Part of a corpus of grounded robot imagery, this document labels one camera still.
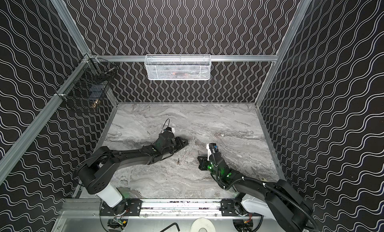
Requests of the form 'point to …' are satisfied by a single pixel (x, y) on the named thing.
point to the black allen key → (170, 225)
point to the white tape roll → (201, 222)
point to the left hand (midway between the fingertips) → (193, 143)
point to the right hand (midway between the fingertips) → (199, 158)
